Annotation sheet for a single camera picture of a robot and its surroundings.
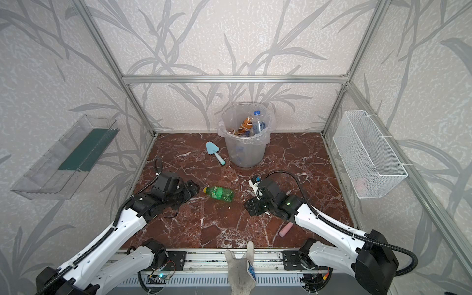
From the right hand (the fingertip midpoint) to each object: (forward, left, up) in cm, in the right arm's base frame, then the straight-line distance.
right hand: (250, 197), depth 80 cm
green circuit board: (-29, +36, -12) cm, 48 cm away
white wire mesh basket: (+2, -41, +23) cm, 47 cm away
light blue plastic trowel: (+37, +23, -11) cm, 45 cm away
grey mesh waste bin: (+23, +2, -1) cm, 24 cm away
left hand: (+3, +23, +4) cm, 24 cm away
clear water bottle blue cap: (+35, -5, +10) cm, 37 cm away
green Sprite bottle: (+6, +15, -9) cm, 19 cm away
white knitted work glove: (-27, +3, -9) cm, 28 cm away
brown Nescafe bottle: (+39, +1, +6) cm, 40 cm away
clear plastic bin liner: (+42, +9, +12) cm, 44 cm away
